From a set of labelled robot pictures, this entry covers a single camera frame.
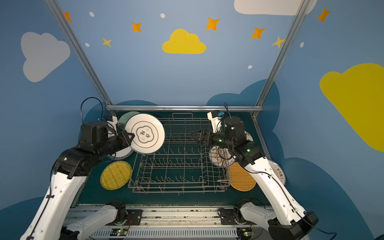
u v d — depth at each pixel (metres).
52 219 0.36
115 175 0.88
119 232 0.70
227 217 0.74
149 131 0.71
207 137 0.57
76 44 0.82
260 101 1.15
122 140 0.55
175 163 0.86
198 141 0.58
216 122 0.60
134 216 0.75
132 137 0.65
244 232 0.71
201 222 0.73
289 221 0.37
